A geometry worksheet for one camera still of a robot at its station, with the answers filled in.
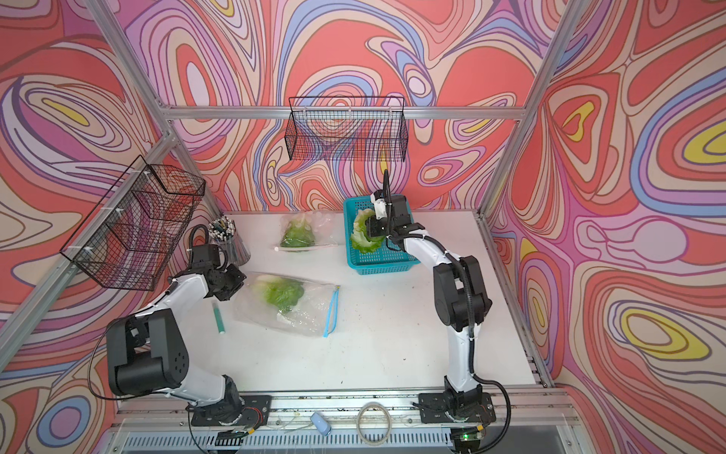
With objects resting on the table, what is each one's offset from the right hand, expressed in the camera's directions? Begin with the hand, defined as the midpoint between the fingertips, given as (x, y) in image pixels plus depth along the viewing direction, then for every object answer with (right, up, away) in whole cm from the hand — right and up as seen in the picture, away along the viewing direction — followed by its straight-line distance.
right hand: (368, 227), depth 97 cm
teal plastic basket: (+6, -12, +7) cm, 15 cm away
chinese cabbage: (-29, -21, -9) cm, 37 cm away
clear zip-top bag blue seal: (-18, -29, -7) cm, 35 cm away
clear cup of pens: (-48, -1, -6) cm, 48 cm away
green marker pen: (-47, -32, -9) cm, 58 cm away
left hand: (-40, -18, -5) cm, 44 cm away
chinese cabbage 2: (-3, -4, +5) cm, 7 cm away
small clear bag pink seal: (-23, -1, +8) cm, 25 cm away
